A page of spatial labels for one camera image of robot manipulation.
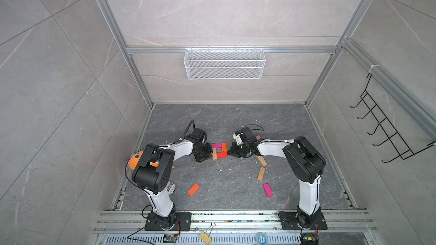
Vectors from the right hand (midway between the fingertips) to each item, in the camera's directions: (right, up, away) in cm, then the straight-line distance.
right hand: (228, 153), depth 95 cm
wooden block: (-8, 0, -2) cm, 8 cm away
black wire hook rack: (+60, +9, -37) cm, 71 cm away
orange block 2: (-18, -15, -14) cm, 27 cm away
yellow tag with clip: (-11, -30, -26) cm, 41 cm away
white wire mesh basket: (-5, +53, +5) cm, 53 cm away
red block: (-4, -1, -3) cm, 5 cm away
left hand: (-8, 0, -1) cm, 8 cm away
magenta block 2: (+19, -16, -13) cm, 28 cm away
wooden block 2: (+19, -4, -5) cm, 20 cm away
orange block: (-2, +3, +2) cm, 4 cm away
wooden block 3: (+17, -9, -7) cm, 21 cm away
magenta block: (-7, +4, +5) cm, 9 cm away
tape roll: (+13, -31, -25) cm, 42 cm away
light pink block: (+19, +8, +6) cm, 21 cm away
